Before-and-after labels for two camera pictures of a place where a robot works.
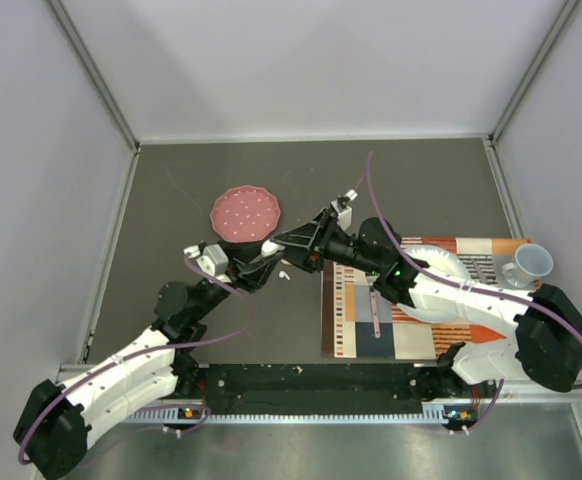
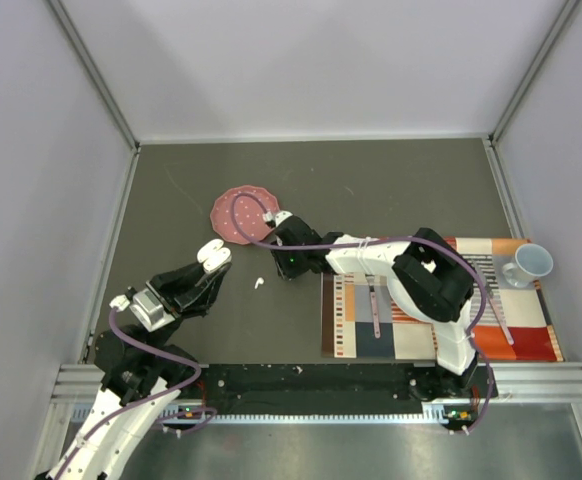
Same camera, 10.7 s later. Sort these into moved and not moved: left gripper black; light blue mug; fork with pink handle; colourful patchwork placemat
Moved: left gripper black
Not moved: light blue mug; fork with pink handle; colourful patchwork placemat
